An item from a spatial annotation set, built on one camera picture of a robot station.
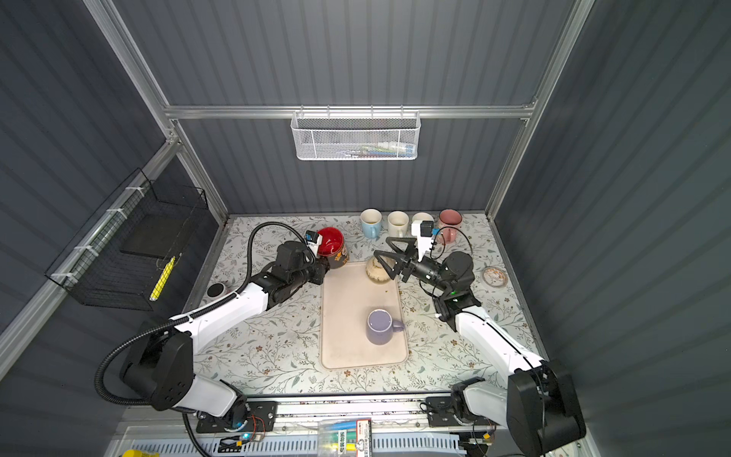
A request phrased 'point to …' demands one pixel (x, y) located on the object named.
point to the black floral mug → (333, 248)
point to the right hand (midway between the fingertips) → (386, 249)
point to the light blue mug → (370, 223)
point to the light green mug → (423, 216)
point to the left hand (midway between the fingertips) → (327, 262)
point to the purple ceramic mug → (380, 327)
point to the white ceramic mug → (398, 224)
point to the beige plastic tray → (347, 294)
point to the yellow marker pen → (162, 279)
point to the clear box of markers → (345, 437)
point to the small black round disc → (215, 290)
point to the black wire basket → (126, 254)
